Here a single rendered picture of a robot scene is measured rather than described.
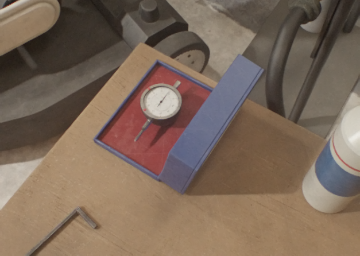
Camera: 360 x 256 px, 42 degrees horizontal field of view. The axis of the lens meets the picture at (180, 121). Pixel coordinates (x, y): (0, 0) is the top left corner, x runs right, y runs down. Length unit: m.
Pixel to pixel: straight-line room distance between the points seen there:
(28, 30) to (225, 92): 0.60
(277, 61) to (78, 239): 0.43
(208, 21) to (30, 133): 0.60
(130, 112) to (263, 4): 0.85
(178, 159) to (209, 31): 0.88
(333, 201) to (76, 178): 0.33
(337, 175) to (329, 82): 0.79
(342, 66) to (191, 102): 0.74
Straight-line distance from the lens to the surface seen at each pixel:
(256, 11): 1.43
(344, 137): 0.50
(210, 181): 0.64
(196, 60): 1.19
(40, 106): 1.08
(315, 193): 0.61
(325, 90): 1.30
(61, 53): 1.15
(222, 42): 1.35
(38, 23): 1.08
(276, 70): 0.81
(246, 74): 0.58
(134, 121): 0.67
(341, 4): 0.86
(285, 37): 0.82
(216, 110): 0.55
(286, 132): 0.69
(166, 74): 0.71
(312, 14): 0.86
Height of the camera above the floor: 1.07
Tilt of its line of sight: 62 degrees down
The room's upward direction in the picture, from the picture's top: straight up
